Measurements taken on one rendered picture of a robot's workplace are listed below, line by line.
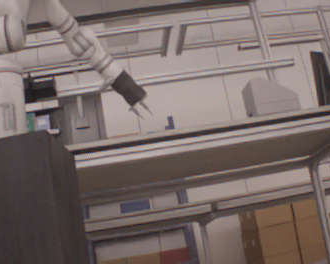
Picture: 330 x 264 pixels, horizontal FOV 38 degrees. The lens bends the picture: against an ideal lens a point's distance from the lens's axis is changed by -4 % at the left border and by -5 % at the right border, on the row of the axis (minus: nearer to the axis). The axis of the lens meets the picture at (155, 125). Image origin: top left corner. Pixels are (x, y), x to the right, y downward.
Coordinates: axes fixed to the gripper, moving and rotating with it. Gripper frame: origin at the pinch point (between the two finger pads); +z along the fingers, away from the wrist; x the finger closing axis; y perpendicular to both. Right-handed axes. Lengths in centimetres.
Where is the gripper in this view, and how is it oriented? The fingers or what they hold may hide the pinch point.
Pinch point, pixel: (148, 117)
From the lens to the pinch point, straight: 175.3
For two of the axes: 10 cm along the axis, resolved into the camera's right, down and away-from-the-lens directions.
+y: 4.4, -6.5, 6.2
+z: 6.8, 6.9, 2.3
